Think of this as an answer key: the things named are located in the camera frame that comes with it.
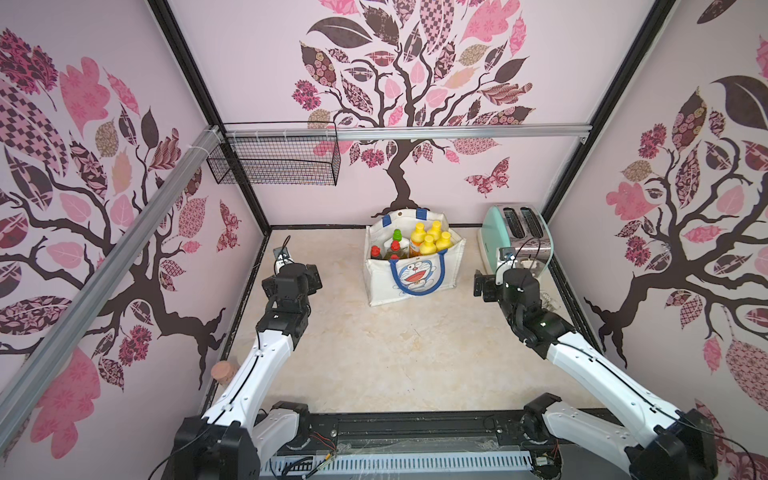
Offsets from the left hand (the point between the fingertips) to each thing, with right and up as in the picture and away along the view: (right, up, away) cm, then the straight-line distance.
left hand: (294, 276), depth 81 cm
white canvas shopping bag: (+33, -2, +10) cm, 35 cm away
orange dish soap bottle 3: (+35, +11, +10) cm, 38 cm away
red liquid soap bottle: (+28, +8, +9) cm, 31 cm away
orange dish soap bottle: (+41, +13, +9) cm, 44 cm away
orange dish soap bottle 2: (+43, +10, +6) cm, 45 cm away
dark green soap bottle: (+22, +7, +6) cm, 24 cm away
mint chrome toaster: (+69, +15, +14) cm, 72 cm away
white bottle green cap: (+29, +12, +11) cm, 33 cm away
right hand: (+55, +2, -2) cm, 55 cm away
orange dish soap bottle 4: (+38, +8, +6) cm, 40 cm away
